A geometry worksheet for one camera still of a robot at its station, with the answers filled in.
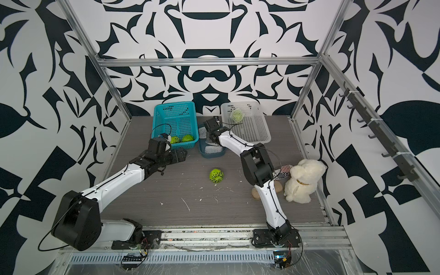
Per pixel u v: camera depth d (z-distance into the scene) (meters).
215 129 0.79
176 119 1.19
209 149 0.99
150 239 0.74
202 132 1.05
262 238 0.74
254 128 1.14
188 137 1.02
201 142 1.03
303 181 0.76
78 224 0.41
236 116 1.12
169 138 0.81
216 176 0.87
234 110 1.15
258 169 0.59
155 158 0.66
